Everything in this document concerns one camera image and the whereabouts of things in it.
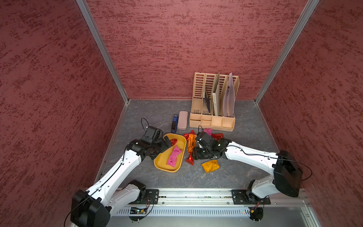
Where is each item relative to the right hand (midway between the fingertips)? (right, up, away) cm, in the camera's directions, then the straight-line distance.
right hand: (195, 158), depth 81 cm
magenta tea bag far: (+10, +14, +18) cm, 25 cm away
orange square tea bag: (+9, -5, +2) cm, 11 cm away
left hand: (-17, +5, -2) cm, 18 cm away
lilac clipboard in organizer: (+31, +39, +34) cm, 60 cm away
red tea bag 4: (+16, +10, +14) cm, 24 cm away
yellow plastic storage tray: (-22, -4, +5) cm, 23 cm away
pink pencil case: (-8, +21, +23) cm, 32 cm away
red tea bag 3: (-3, -2, +3) cm, 4 cm away
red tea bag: (-14, +7, +11) cm, 19 cm away
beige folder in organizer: (+13, +37, +6) cm, 40 cm away
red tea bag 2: (-5, +11, +16) cm, 20 cm away
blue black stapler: (-14, +19, +22) cm, 32 cm away
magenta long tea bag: (-14, -1, +3) cm, 14 cm away
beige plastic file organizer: (+4, +24, +17) cm, 29 cm away
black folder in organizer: (+11, +37, +29) cm, 48 cm away
